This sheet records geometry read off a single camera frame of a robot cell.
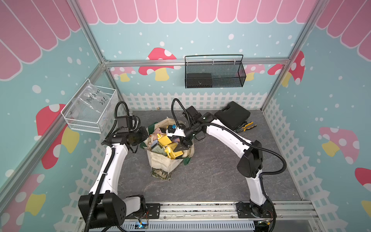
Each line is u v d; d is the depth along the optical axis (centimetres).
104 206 39
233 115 114
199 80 88
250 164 49
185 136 69
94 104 73
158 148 75
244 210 74
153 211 75
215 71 93
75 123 66
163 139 78
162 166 77
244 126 109
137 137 67
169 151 74
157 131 84
